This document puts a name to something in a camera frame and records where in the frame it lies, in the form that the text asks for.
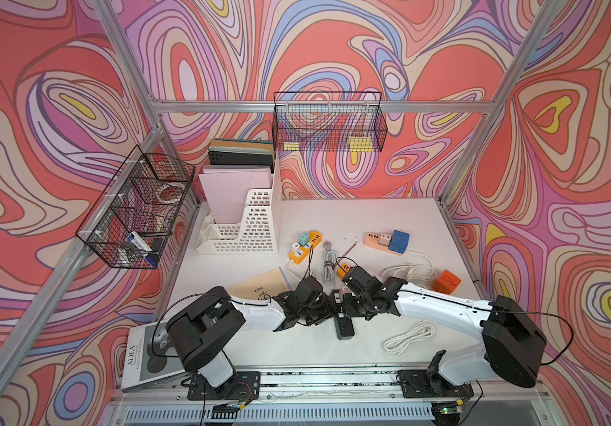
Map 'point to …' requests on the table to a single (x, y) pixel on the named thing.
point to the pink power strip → (371, 240)
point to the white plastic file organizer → (258, 231)
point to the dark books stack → (242, 152)
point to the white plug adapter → (296, 247)
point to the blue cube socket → (400, 241)
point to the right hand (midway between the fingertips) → (348, 316)
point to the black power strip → (345, 327)
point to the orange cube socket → (447, 283)
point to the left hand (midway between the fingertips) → (342, 314)
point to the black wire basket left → (135, 218)
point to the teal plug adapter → (304, 239)
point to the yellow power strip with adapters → (314, 240)
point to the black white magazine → (142, 369)
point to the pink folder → (226, 188)
